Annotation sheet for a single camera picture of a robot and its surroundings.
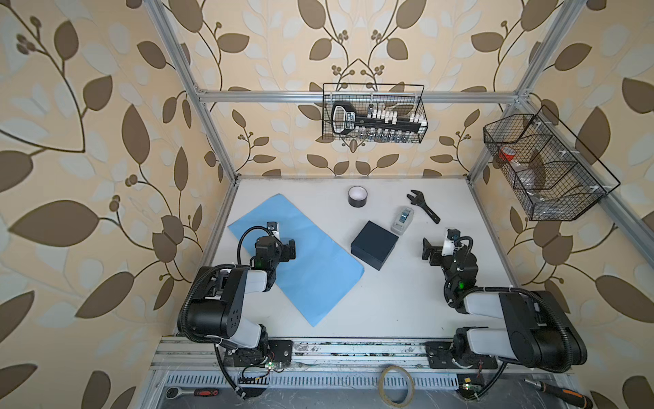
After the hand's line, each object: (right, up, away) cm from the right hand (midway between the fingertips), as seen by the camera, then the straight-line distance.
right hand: (440, 242), depth 89 cm
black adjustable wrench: (0, +15, +23) cm, 27 cm away
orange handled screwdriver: (+25, -38, -23) cm, 51 cm away
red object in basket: (+18, +29, -7) cm, 35 cm away
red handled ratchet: (-81, -37, -21) cm, 92 cm away
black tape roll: (-28, +17, +23) cm, 40 cm away
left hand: (-58, +1, +5) cm, 58 cm away
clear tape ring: (-17, -35, -23) cm, 45 cm away
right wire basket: (+27, +23, -15) cm, 39 cm away
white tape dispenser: (-10, +7, +13) cm, 18 cm away
